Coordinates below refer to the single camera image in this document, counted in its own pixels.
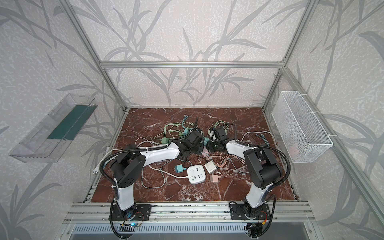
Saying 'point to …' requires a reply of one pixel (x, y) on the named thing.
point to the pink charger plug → (214, 178)
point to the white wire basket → (304, 138)
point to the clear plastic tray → (49, 139)
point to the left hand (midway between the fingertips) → (204, 142)
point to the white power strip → (196, 174)
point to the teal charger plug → (179, 168)
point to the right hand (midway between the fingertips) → (209, 141)
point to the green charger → (164, 140)
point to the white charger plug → (210, 167)
